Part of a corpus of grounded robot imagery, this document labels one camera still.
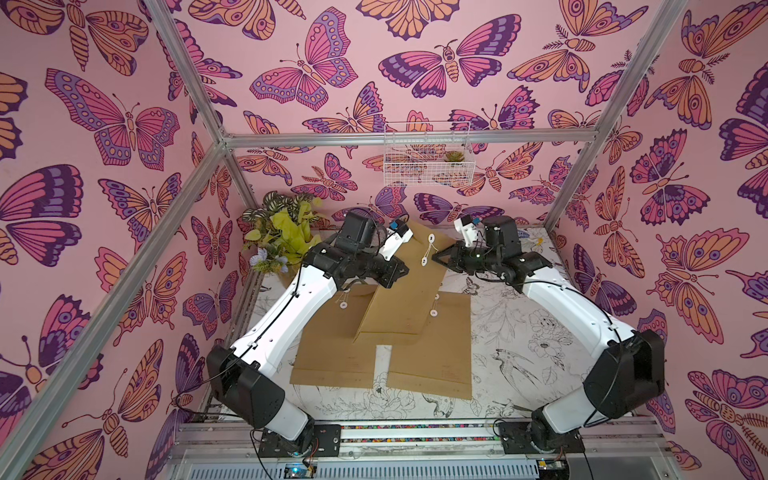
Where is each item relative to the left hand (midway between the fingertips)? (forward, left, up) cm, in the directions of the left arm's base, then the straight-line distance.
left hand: (409, 268), depth 74 cm
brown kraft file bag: (-11, +3, -4) cm, 12 cm away
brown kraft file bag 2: (-11, +23, -27) cm, 37 cm away
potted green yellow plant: (+15, +38, -5) cm, 41 cm away
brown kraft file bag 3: (-14, -9, -26) cm, 31 cm away
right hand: (+6, -7, -1) cm, 9 cm away
